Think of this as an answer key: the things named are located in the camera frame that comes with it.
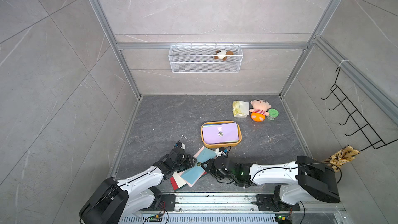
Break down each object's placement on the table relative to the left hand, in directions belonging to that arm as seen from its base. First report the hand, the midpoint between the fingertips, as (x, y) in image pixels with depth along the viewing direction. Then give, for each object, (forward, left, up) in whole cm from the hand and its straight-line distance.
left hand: (196, 159), depth 85 cm
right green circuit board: (-28, -40, -3) cm, 49 cm away
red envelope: (-13, +12, -3) cm, 17 cm away
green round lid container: (+28, -52, +1) cm, 60 cm away
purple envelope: (+15, -15, +2) cm, 21 cm away
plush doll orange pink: (+30, -43, +2) cm, 52 cm away
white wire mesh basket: (+57, -8, +27) cm, 64 cm away
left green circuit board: (-26, +20, -4) cm, 33 cm away
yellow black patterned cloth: (-8, -66, +20) cm, 69 cm away
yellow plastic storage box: (+7, -17, +1) cm, 18 cm away
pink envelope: (-8, +9, +2) cm, 12 cm away
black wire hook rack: (-3, -71, +30) cm, 77 cm away
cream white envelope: (-10, +10, -2) cm, 14 cm away
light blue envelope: (-8, +2, 0) cm, 9 cm away
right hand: (-7, -2, +5) cm, 9 cm away
